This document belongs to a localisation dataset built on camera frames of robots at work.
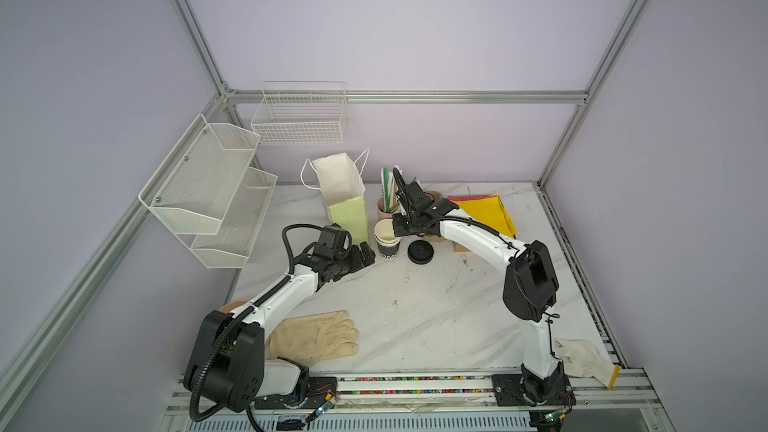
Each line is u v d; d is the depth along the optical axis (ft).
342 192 3.38
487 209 3.59
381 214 3.28
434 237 2.16
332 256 2.21
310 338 2.69
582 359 2.56
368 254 2.66
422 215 2.21
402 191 2.30
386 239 2.90
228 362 1.35
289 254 1.98
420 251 3.23
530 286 1.69
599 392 2.49
